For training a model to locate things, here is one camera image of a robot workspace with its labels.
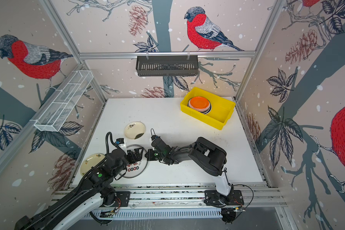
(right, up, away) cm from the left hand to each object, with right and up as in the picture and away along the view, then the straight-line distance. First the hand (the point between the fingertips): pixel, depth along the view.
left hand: (140, 147), depth 81 cm
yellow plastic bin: (+45, +24, +27) cm, 58 cm away
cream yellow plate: (-33, -10, +6) cm, 35 cm away
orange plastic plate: (+40, +27, +31) cm, 57 cm away
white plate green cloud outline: (+44, +21, +27) cm, 56 cm away
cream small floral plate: (-10, +7, +21) cm, 24 cm away
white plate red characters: (-3, -14, +3) cm, 15 cm away
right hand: (+2, -6, +7) cm, 9 cm away
